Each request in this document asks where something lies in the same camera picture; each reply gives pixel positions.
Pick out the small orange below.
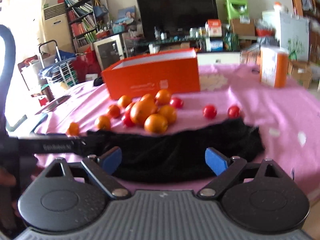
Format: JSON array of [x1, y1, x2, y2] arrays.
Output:
[[94, 115, 111, 131], [67, 122, 80, 137]]

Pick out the small orange far left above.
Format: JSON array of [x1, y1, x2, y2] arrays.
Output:
[[67, 122, 80, 137]]

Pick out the black cloth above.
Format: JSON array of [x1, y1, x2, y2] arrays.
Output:
[[87, 119, 265, 184]]

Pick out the red tomato right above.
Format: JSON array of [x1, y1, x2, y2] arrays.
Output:
[[227, 105, 241, 119]]

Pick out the red tomato middle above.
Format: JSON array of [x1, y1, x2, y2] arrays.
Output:
[[203, 104, 217, 119]]

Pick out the orange fruit front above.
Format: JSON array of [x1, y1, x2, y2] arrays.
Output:
[[144, 114, 168, 134]]

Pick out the large orange fruit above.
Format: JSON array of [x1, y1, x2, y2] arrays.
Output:
[[130, 100, 157, 126]]

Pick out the pink tablecloth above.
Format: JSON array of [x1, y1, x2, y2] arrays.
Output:
[[35, 64, 319, 201]]

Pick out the orange fruit right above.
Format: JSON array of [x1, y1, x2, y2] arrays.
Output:
[[158, 105, 177, 125]]

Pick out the red tomato near oranges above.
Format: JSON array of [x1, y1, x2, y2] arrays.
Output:
[[169, 97, 184, 109]]

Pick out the orange fruit top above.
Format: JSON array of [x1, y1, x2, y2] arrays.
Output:
[[155, 89, 172, 106]]

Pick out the shopping trolley cart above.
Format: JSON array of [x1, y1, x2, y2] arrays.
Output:
[[39, 40, 79, 97]]

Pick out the orange cardboard box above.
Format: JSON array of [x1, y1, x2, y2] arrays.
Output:
[[101, 48, 200, 100]]

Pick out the white TV cabinet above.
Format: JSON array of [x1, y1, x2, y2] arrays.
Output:
[[147, 36, 261, 66]]

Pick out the orange white carton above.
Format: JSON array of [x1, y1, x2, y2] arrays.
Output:
[[260, 46, 289, 88]]

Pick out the glass door side cabinet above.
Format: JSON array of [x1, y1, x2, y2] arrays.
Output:
[[93, 33, 128, 70]]

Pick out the white floor air conditioner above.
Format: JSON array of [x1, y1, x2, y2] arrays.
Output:
[[43, 3, 73, 53]]

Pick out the red white box on shelf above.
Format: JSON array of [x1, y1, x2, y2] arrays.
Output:
[[205, 19, 222, 37]]

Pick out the brown cardboard box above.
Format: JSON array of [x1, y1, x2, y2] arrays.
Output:
[[229, 18, 255, 36]]

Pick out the green stacking bins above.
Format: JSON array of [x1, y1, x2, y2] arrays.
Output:
[[223, 0, 249, 20]]

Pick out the black bookshelf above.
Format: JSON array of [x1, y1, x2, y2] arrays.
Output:
[[63, 0, 108, 53]]

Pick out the black flat television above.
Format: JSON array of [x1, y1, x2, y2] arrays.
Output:
[[137, 0, 219, 41]]

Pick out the black cable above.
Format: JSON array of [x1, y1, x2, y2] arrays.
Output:
[[0, 24, 16, 120]]

